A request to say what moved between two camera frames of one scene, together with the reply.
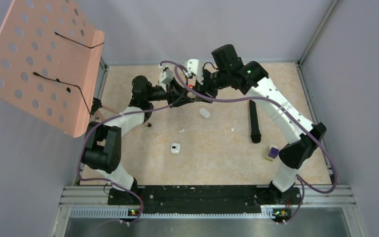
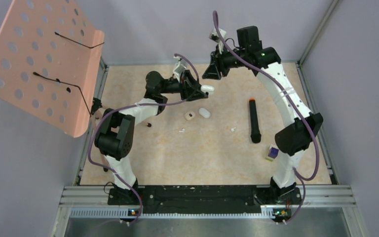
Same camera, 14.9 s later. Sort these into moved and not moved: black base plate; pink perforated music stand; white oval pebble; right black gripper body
Moved: right black gripper body
Not moved: pink perforated music stand; black base plate; white oval pebble
